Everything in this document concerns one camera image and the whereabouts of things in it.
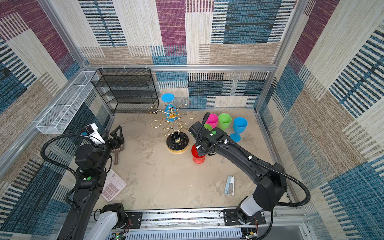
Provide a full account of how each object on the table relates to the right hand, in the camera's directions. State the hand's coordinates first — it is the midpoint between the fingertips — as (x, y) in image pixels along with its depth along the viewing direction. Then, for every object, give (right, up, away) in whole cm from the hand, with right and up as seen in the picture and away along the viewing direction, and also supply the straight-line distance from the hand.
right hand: (206, 150), depth 79 cm
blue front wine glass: (+21, +13, +13) cm, 28 cm away
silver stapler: (+12, -20, +2) cm, 23 cm away
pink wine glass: (+5, +16, +18) cm, 24 cm away
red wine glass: (-5, -4, -2) cm, 7 cm away
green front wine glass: (+12, +16, +17) cm, 26 cm away
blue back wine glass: (-18, +19, -1) cm, 26 cm away
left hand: (-43, +13, -10) cm, 46 cm away
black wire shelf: (-54, +38, +30) cm, 73 cm away
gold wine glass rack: (-17, +2, +21) cm, 27 cm away
